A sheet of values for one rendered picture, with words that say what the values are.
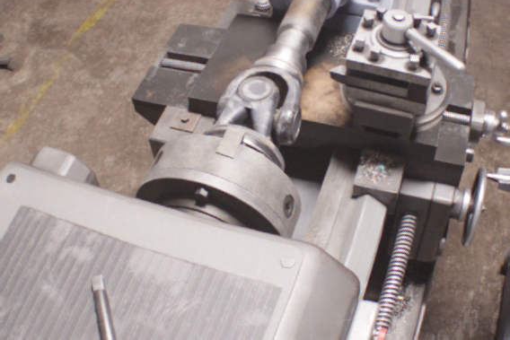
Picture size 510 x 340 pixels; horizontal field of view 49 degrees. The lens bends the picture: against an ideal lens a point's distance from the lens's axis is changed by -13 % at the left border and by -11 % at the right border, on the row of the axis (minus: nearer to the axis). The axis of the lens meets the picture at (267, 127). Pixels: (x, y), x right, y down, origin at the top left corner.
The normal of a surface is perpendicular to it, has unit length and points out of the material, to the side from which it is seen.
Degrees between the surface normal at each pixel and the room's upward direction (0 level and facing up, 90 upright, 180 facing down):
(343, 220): 0
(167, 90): 0
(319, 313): 45
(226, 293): 0
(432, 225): 90
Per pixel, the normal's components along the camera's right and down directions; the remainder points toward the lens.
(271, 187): 0.68, -0.29
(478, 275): -0.06, -0.68
